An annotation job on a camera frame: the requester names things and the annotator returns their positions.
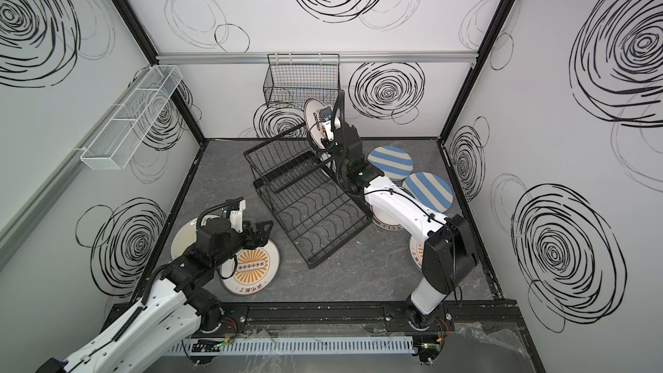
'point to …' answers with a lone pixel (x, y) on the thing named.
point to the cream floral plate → (186, 237)
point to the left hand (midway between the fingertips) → (261, 223)
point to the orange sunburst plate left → (251, 270)
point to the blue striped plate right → (430, 189)
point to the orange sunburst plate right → (416, 249)
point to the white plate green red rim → (384, 220)
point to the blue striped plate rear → (394, 161)
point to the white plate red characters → (314, 122)
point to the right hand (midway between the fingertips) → (342, 117)
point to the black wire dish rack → (321, 213)
